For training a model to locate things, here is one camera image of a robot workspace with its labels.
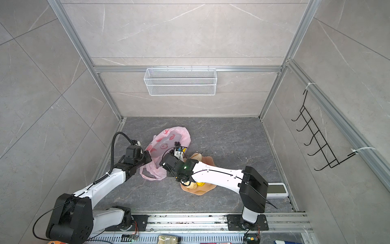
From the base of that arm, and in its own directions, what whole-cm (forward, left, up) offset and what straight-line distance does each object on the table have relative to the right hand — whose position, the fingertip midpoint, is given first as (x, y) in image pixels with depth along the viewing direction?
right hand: (171, 168), depth 80 cm
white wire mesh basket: (+54, -2, +18) cm, 57 cm away
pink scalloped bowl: (-9, -16, -10) cm, 21 cm away
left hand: (+12, +15, -2) cm, 20 cm away
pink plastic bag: (+22, +12, -11) cm, 28 cm away
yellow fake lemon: (-6, -16, -9) cm, 19 cm away
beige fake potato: (+10, -14, -5) cm, 17 cm away
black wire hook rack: (-4, -70, +18) cm, 73 cm away
